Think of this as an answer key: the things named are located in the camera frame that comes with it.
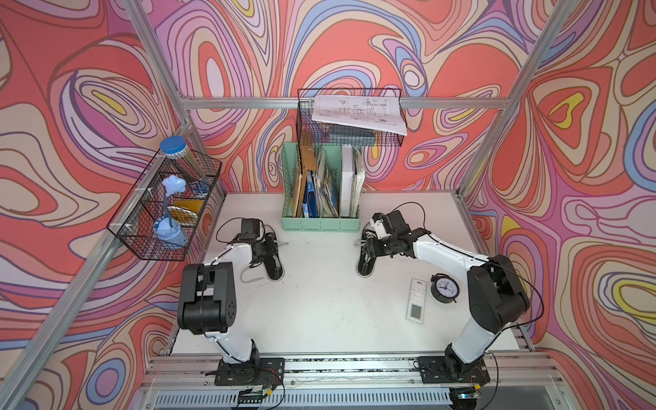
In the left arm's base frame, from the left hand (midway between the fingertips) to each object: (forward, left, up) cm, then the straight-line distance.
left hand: (275, 247), depth 97 cm
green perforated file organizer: (+15, -18, +18) cm, 29 cm away
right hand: (-4, -37, +2) cm, 37 cm away
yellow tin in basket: (-7, +19, +29) cm, 35 cm away
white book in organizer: (+17, -27, +22) cm, 39 cm away
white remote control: (-20, -51, -3) cm, 55 cm away
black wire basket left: (-11, +24, +31) cm, 41 cm away
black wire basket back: (+38, -16, +26) cm, 48 cm away
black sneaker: (-6, 0, 0) cm, 6 cm away
